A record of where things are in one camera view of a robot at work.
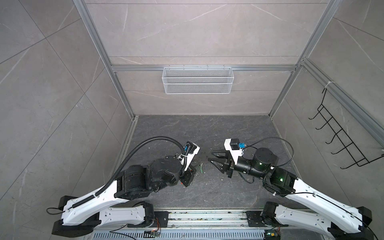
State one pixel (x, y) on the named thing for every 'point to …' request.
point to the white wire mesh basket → (198, 80)
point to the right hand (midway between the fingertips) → (210, 155)
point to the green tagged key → (201, 167)
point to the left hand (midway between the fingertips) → (198, 160)
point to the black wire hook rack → (350, 147)
